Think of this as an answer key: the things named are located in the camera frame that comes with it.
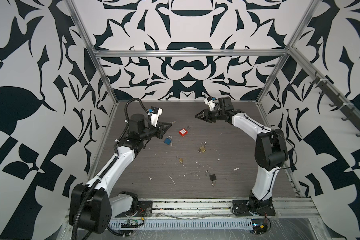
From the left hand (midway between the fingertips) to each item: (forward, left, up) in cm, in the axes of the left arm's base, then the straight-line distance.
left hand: (171, 121), depth 76 cm
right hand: (+10, -15, -8) cm, 20 cm away
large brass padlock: (-2, -19, -25) cm, 31 cm away
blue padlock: (+4, +3, -26) cm, 26 cm away
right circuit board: (-43, -40, -26) cm, 65 cm away
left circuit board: (-40, +20, -28) cm, 52 cm away
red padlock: (+10, -8, -24) cm, 27 cm away
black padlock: (-20, -22, -26) cm, 40 cm away
